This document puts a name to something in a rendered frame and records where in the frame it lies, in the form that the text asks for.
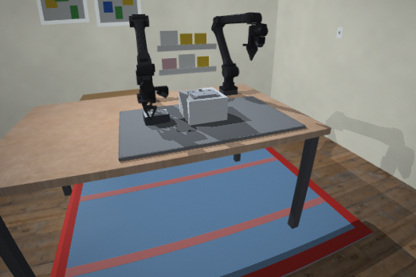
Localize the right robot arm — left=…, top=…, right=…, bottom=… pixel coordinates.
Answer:
left=129, top=14, right=169, bottom=100

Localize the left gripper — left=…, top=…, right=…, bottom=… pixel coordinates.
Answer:
left=243, top=44, right=258, bottom=60

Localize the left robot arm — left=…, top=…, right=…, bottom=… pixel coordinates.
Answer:
left=211, top=12, right=268, bottom=91

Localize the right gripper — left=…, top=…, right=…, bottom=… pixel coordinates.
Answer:
left=140, top=90, right=157, bottom=119

